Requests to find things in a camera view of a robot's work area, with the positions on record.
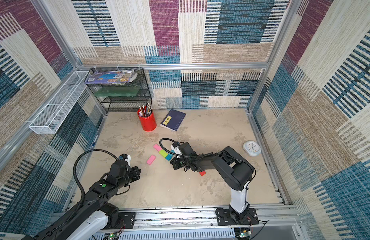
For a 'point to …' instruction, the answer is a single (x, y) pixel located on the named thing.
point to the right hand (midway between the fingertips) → (173, 162)
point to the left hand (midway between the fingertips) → (142, 169)
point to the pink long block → (157, 147)
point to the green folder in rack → (121, 91)
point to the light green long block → (163, 153)
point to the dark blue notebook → (173, 120)
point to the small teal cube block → (169, 156)
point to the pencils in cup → (145, 111)
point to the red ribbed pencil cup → (148, 118)
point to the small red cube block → (202, 173)
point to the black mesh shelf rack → (114, 103)
